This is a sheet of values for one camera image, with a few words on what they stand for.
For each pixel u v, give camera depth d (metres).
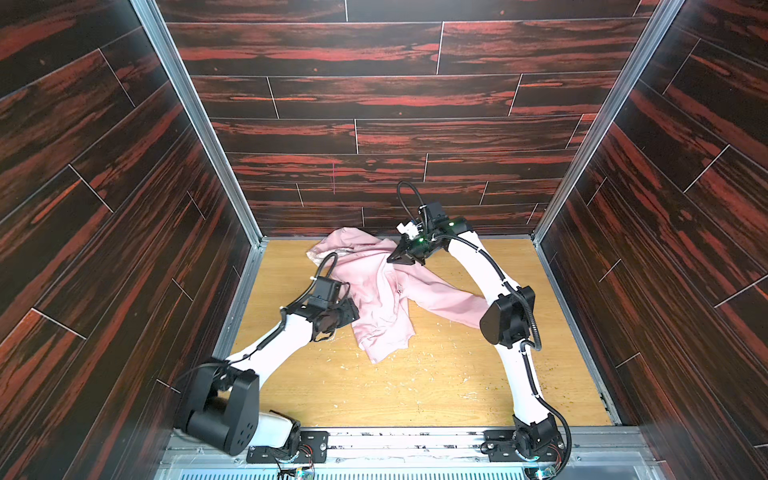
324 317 0.66
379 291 0.91
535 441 0.64
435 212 0.75
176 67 0.74
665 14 0.66
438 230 0.70
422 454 0.73
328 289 0.69
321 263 1.07
